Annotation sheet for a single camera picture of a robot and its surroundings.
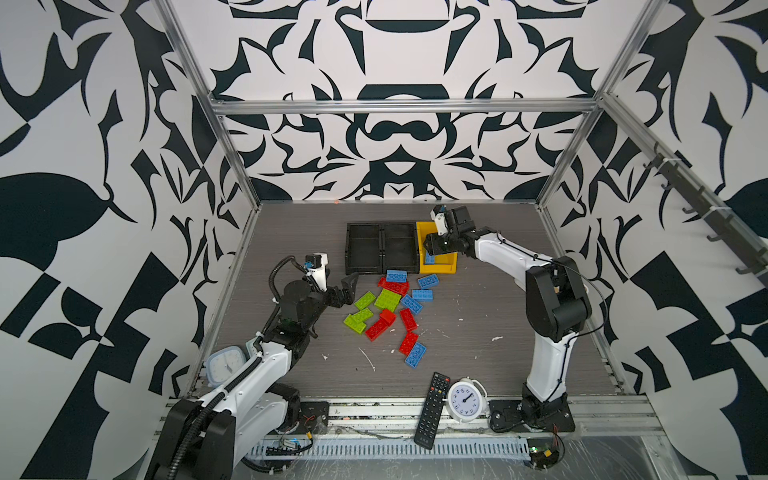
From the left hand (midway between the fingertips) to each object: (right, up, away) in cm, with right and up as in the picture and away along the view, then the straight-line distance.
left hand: (342, 267), depth 81 cm
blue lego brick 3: (+20, -13, +13) cm, 26 cm away
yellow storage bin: (+31, -1, +21) cm, 38 cm away
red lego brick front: (+18, -22, +4) cm, 28 cm away
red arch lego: (+17, -8, +15) cm, 24 cm away
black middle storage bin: (+17, +4, +25) cm, 30 cm away
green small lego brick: (+5, -12, +13) cm, 18 cm away
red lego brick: (+18, -16, +8) cm, 26 cm away
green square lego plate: (+12, -11, +12) cm, 21 cm away
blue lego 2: (+27, 0, +21) cm, 34 cm away
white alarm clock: (+32, -32, -7) cm, 45 cm away
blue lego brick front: (+20, -26, +5) cm, 33 cm away
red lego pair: (+12, -16, +8) cm, 21 cm away
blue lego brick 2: (+23, -10, +13) cm, 29 cm away
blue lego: (+16, -5, +15) cm, 22 cm away
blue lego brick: (+25, -6, +15) cm, 30 cm away
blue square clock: (-31, -25, -2) cm, 40 cm away
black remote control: (+23, -35, -7) cm, 42 cm away
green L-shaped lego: (+3, -17, +7) cm, 18 cm away
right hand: (+27, +8, +16) cm, 32 cm away
